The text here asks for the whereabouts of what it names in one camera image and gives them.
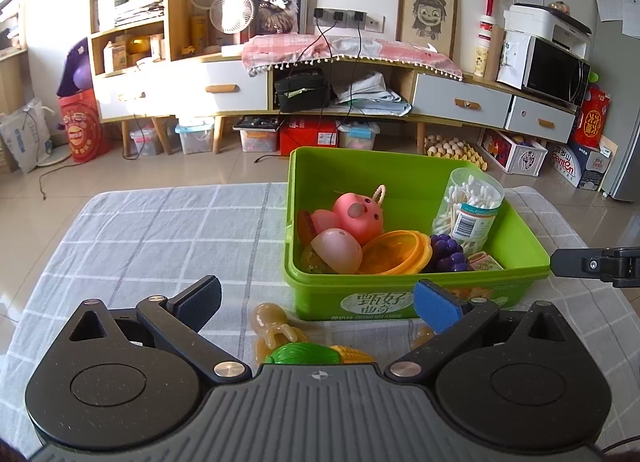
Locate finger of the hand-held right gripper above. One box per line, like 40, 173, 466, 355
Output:
550, 246, 640, 289

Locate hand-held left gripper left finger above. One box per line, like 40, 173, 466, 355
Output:
67, 275, 252, 386

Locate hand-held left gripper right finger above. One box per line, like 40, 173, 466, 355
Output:
384, 279, 575, 385

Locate purple toy grapes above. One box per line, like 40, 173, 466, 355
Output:
429, 233, 471, 273

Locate orange toy pumpkin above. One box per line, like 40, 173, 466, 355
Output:
359, 229, 434, 276

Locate pink box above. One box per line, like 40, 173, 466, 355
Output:
467, 251, 503, 273

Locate clear cotton swab jar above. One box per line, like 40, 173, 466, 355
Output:
431, 167, 506, 255

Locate toy corn with green husk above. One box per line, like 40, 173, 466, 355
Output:
264, 342, 377, 368

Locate pink and clear toy capsule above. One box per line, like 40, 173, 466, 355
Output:
300, 227, 363, 275

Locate green plastic box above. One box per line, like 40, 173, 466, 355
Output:
284, 146, 552, 321

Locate pink pig toy with string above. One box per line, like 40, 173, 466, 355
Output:
332, 185, 388, 243

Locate pink toy fruit piece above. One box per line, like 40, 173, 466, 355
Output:
297, 209, 341, 248

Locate grey checked tablecloth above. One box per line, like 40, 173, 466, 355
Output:
0, 185, 640, 393

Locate white and blue carton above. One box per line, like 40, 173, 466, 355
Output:
550, 141, 613, 190

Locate red gift box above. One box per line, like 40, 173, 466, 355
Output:
570, 82, 613, 152

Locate grey refrigerator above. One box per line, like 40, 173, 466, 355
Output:
597, 0, 640, 203

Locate tray of eggs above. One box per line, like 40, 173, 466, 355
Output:
424, 135, 488, 170

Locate clear bin with blue lid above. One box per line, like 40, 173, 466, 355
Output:
175, 119, 216, 155

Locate clear bin with pink contents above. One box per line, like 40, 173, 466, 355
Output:
130, 127, 163, 157

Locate clear bin with white lid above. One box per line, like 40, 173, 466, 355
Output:
337, 121, 381, 152

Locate black microwave oven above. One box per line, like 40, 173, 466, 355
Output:
520, 35, 592, 108

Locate red cardboard box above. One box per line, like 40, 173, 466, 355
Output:
279, 119, 341, 155

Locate white round fan base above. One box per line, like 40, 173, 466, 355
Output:
35, 147, 73, 168

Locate red printed bag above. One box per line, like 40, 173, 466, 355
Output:
57, 88, 113, 163

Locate white wooden TV cabinet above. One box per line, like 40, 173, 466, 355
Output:
92, 55, 578, 155

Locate pile of folded cloths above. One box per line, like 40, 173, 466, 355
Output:
332, 71, 412, 117

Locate black bag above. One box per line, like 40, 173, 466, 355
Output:
274, 68, 331, 112

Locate white sack bag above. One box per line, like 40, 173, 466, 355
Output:
0, 97, 53, 174

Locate white printer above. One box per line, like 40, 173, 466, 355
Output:
504, 2, 593, 53

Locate pink tasselled cloth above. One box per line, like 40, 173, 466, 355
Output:
242, 34, 463, 80

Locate purple cloth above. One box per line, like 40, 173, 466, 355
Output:
56, 37, 96, 98

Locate small white fan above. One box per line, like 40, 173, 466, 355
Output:
209, 0, 256, 36

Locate framed cartoon drawing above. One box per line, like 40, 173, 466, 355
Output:
396, 0, 459, 60

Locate wooden shelf unit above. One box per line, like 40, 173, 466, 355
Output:
90, 0, 201, 78

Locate stack of papers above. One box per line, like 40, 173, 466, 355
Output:
97, 0, 166, 28

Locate light wooden desk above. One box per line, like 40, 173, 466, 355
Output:
0, 0, 28, 108

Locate framed dark picture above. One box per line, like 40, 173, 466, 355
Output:
250, 0, 309, 37

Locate clear bin with orange handle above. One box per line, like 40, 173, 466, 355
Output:
239, 128, 281, 153

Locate thin black cable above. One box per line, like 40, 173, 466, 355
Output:
37, 152, 101, 200

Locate black power cable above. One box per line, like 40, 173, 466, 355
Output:
345, 17, 363, 123
295, 17, 333, 66

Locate wall power sockets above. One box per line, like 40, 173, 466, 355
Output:
312, 7, 386, 33

